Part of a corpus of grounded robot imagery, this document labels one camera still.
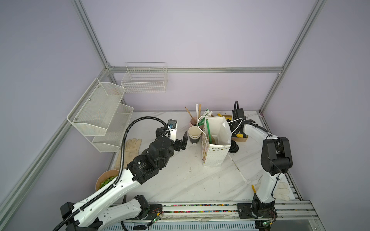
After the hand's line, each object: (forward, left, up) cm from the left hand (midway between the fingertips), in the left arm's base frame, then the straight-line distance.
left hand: (175, 130), depth 66 cm
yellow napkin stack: (+17, -42, -27) cm, 53 cm away
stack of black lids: (+9, -37, -30) cm, 49 cm away
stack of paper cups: (+15, -10, -22) cm, 29 cm away
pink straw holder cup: (+28, -10, -26) cm, 40 cm away
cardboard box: (+15, -42, -29) cm, 53 cm away
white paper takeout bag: (+14, -26, -31) cm, 42 cm away
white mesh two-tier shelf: (+14, +43, -5) cm, 45 cm away
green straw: (+14, -19, -20) cm, 31 cm away
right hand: (+23, -32, -22) cm, 45 cm away
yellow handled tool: (-17, -44, -32) cm, 57 cm away
